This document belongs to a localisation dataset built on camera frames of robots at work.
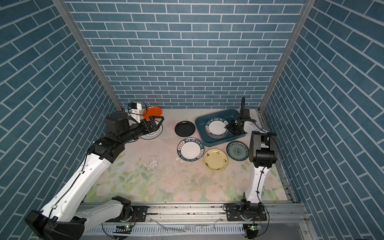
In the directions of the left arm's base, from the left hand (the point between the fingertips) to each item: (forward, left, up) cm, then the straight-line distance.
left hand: (159, 120), depth 69 cm
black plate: (+22, -9, -35) cm, 42 cm away
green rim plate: (+3, -14, -33) cm, 36 cm away
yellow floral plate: (-3, -30, -34) cm, 45 cm away
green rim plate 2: (+21, -32, -33) cm, 50 cm away
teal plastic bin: (+33, -44, -32) cm, 63 cm away
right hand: (+19, -39, -28) cm, 51 cm away
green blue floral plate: (+2, -45, -33) cm, 56 cm away
